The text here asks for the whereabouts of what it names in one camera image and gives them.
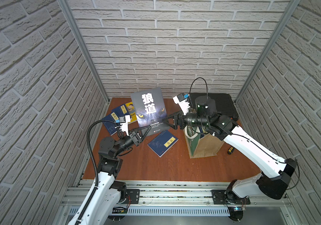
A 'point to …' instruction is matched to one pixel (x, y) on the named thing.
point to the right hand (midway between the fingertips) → (168, 117)
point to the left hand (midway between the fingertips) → (152, 127)
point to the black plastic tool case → (225, 103)
